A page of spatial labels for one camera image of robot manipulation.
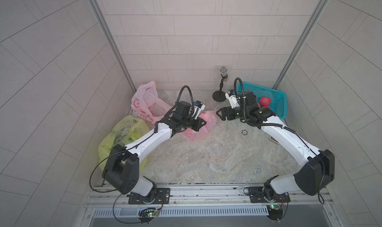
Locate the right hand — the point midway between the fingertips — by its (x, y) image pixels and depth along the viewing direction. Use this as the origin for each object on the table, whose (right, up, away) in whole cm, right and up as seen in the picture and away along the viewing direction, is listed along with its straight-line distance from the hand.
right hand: (221, 110), depth 79 cm
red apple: (+34, +5, +23) cm, 41 cm away
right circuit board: (+24, -47, -11) cm, 54 cm away
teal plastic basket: (+45, +7, +26) cm, 52 cm away
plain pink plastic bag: (-5, -4, +5) cm, 9 cm away
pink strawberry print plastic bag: (-47, +4, +17) cm, 50 cm away
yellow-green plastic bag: (-55, -12, +11) cm, 58 cm away
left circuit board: (-37, -48, -11) cm, 61 cm away
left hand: (-8, -6, +1) cm, 10 cm away
